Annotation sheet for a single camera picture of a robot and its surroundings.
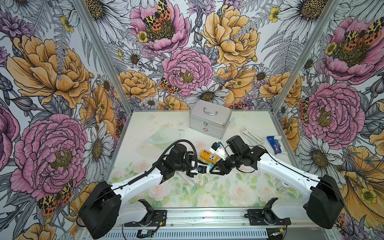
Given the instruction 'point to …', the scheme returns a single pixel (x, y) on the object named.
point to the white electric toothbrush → (189, 180)
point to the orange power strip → (209, 157)
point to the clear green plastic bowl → (164, 137)
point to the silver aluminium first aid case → (212, 119)
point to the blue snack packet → (274, 144)
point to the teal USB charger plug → (211, 165)
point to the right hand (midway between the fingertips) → (214, 173)
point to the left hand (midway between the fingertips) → (204, 166)
